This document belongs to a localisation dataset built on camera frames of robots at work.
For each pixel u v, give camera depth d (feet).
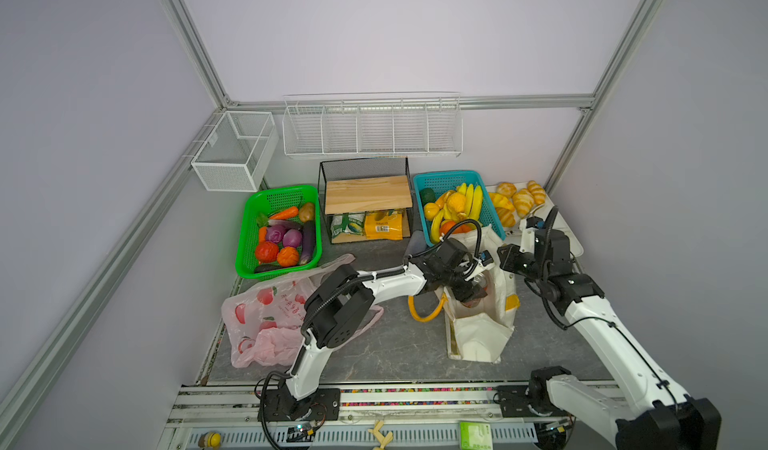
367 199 3.22
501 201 3.73
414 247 3.35
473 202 3.54
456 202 3.35
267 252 3.15
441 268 2.33
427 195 3.74
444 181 3.80
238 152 3.34
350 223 3.43
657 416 1.28
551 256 1.92
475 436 2.23
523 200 3.77
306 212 3.58
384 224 3.33
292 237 3.27
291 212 3.66
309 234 3.35
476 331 2.46
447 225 3.35
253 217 3.52
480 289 2.65
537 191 3.88
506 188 3.88
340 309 1.67
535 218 2.32
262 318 2.84
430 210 3.55
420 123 3.42
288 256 3.16
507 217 3.46
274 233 3.35
